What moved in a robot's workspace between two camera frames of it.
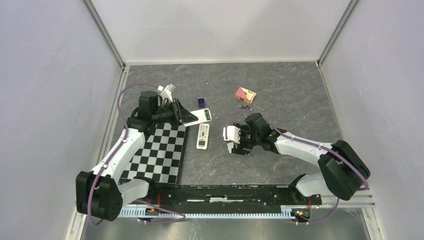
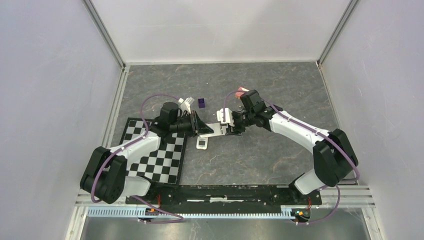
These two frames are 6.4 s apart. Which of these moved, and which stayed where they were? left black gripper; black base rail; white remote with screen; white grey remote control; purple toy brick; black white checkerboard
Moved: left black gripper; white grey remote control
Stayed: black base rail; white remote with screen; black white checkerboard; purple toy brick
